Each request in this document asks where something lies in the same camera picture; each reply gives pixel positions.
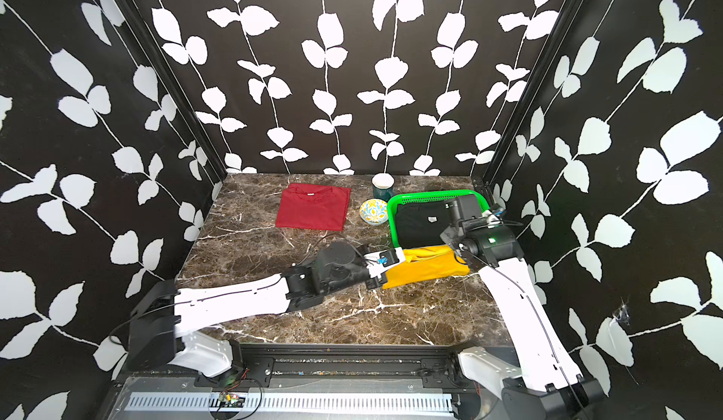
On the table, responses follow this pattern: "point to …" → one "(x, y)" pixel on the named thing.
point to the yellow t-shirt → (425, 264)
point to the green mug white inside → (383, 185)
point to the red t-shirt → (310, 206)
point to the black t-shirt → (421, 224)
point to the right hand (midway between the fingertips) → (452, 229)
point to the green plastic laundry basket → (441, 195)
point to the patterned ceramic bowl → (374, 212)
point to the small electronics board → (227, 400)
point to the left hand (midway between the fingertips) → (398, 247)
